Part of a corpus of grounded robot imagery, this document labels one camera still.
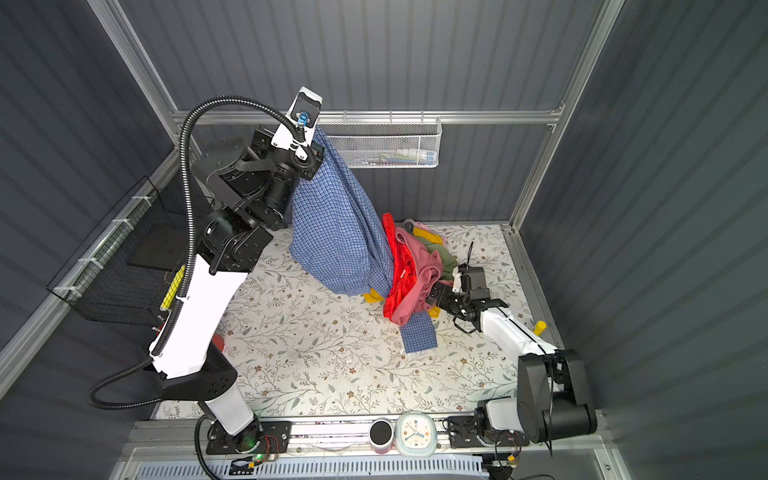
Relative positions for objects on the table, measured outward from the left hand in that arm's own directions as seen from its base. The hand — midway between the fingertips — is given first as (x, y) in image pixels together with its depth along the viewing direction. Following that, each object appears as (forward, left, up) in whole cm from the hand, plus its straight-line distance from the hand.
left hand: (289, 111), depth 49 cm
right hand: (-4, -32, -55) cm, 64 cm away
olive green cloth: (+15, -39, -61) cm, 74 cm away
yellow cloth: (+3, -12, -63) cm, 64 cm away
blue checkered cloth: (-10, -25, -63) cm, 69 cm away
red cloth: (0, -21, -45) cm, 50 cm away
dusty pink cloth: (-5, -27, -42) cm, 50 cm away
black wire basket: (-4, +48, -35) cm, 59 cm away
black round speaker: (-38, -13, -59) cm, 71 cm away
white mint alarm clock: (-38, -21, -61) cm, 75 cm away
